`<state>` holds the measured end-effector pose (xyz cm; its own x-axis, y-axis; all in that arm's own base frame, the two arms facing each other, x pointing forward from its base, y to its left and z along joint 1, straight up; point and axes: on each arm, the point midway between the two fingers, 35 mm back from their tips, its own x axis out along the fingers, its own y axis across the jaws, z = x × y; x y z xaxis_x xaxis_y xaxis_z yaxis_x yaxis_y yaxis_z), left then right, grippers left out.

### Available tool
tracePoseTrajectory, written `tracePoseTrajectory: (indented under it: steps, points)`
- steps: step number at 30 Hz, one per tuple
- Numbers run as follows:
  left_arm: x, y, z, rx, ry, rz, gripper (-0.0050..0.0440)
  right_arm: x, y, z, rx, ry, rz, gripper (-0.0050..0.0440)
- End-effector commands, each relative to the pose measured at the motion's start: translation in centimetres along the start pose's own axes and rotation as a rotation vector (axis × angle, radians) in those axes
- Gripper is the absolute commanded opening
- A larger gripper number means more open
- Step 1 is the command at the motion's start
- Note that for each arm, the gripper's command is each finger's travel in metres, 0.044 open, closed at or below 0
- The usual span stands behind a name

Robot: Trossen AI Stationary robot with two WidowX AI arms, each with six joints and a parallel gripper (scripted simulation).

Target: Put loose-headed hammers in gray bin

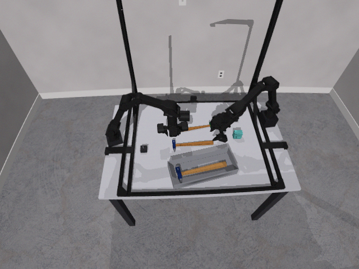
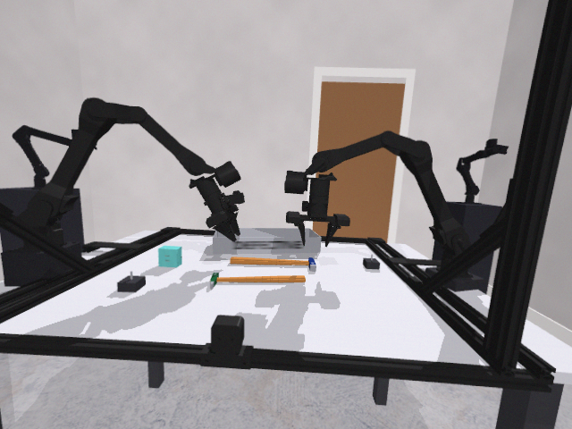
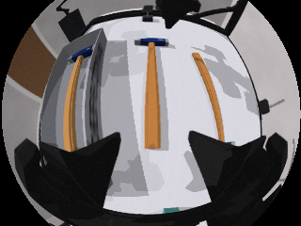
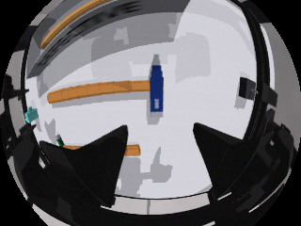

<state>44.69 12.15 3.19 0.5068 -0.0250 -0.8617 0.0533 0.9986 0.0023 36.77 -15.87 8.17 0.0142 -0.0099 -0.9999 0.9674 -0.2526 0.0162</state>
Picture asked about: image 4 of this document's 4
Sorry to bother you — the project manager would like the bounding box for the teal cube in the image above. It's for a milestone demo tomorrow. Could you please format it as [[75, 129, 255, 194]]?
[[24, 106, 39, 123]]

